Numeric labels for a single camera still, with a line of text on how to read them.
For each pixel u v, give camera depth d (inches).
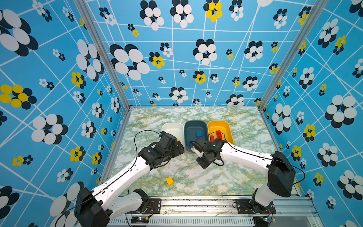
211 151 23.2
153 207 28.5
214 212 28.6
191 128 41.6
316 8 26.9
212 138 39.1
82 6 26.8
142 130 26.2
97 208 14.8
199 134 39.1
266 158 18.1
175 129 40.1
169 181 31.7
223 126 41.3
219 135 39.7
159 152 21.9
